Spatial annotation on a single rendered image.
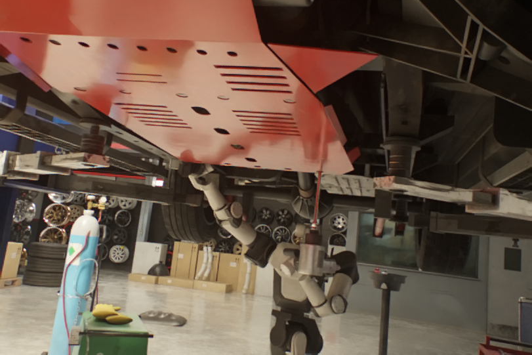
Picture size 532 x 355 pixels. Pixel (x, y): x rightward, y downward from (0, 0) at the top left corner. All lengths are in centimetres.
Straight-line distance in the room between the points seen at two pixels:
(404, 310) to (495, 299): 179
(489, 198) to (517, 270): 1107
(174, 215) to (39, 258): 790
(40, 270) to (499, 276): 915
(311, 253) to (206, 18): 130
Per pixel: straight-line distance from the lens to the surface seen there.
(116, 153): 273
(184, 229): 365
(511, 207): 176
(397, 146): 154
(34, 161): 213
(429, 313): 1253
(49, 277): 1132
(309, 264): 207
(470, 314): 1261
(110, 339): 317
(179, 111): 151
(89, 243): 480
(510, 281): 1275
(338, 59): 100
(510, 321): 1278
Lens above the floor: 131
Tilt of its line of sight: 8 degrees up
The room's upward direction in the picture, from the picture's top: 7 degrees clockwise
